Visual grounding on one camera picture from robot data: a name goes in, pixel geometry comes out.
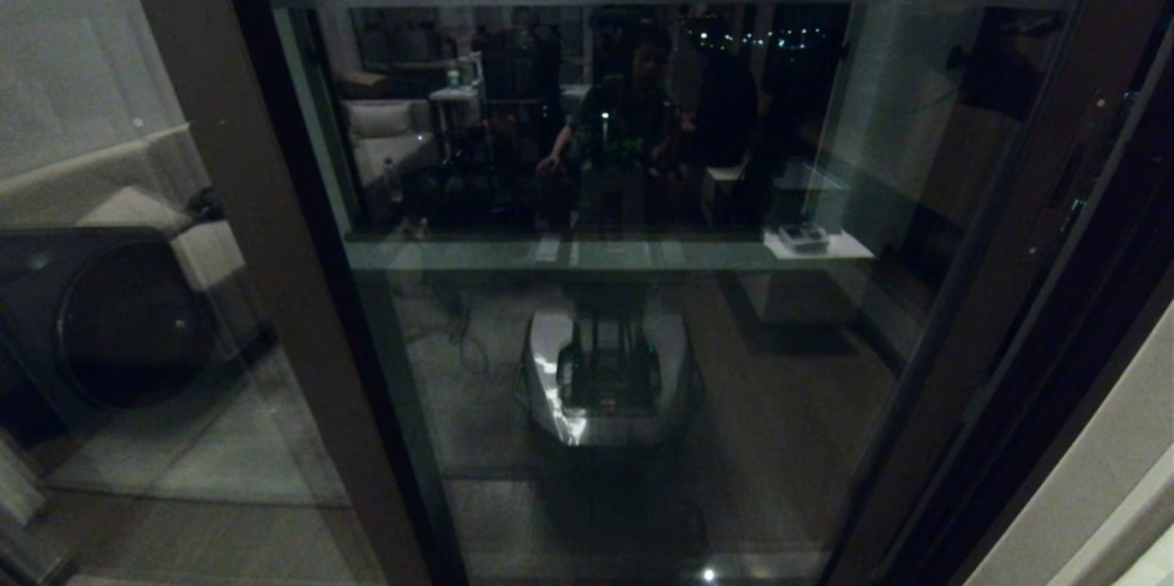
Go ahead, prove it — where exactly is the brown framed sliding glass door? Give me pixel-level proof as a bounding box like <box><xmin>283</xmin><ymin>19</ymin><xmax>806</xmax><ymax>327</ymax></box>
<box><xmin>248</xmin><ymin>0</ymin><xmax>1174</xmax><ymax>586</ymax></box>

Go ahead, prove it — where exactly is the brown stone balcony sill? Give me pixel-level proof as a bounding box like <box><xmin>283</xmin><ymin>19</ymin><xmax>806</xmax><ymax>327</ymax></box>
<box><xmin>349</xmin><ymin>232</ymin><xmax>826</xmax><ymax>249</ymax></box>

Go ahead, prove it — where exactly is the brown framed fixed glass panel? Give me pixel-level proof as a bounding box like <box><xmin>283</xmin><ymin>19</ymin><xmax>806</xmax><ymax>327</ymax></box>
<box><xmin>0</xmin><ymin>0</ymin><xmax>432</xmax><ymax>586</ymax></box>

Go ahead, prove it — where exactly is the grey rug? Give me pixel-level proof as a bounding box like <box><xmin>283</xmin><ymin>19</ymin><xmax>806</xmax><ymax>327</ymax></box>
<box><xmin>46</xmin><ymin>343</ymin><xmax>354</xmax><ymax>511</ymax></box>

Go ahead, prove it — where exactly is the white sofa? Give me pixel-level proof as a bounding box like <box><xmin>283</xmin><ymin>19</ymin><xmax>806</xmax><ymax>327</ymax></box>
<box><xmin>0</xmin><ymin>126</ymin><xmax>274</xmax><ymax>358</ymax></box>

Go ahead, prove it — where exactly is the dark grey box furniture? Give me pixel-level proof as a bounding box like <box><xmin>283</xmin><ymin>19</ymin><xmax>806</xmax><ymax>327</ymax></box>
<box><xmin>0</xmin><ymin>228</ymin><xmax>267</xmax><ymax>413</ymax></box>

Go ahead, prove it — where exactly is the recessed metal door handle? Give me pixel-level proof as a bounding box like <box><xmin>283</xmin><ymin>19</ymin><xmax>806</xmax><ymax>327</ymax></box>
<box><xmin>1025</xmin><ymin>94</ymin><xmax>1113</xmax><ymax>261</ymax></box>

